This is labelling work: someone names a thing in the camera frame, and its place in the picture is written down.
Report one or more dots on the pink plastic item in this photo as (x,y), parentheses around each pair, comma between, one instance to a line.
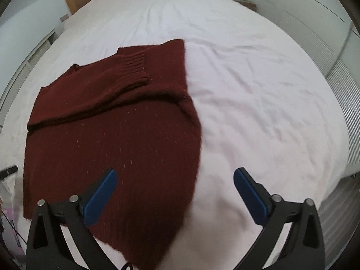
(12,227)

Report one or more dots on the wooden nightstand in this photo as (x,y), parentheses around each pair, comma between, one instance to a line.
(247,4)

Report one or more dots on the dark red knit sweater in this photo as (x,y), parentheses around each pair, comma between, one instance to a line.
(112,135)

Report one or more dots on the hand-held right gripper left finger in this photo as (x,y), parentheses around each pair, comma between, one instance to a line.
(98,199)

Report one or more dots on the beige wall socket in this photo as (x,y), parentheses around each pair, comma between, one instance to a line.
(64,17)

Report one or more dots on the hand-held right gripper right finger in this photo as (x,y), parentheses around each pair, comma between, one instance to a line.
(251,199)

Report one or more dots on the white slatted cabinet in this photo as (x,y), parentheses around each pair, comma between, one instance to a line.
(25,62)

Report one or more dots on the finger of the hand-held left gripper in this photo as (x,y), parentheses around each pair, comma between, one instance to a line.
(9,171)

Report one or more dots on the white wardrobe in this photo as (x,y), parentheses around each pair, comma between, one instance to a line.
(303,14)

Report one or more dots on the bed with white sheet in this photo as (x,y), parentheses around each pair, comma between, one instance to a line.
(239,90)

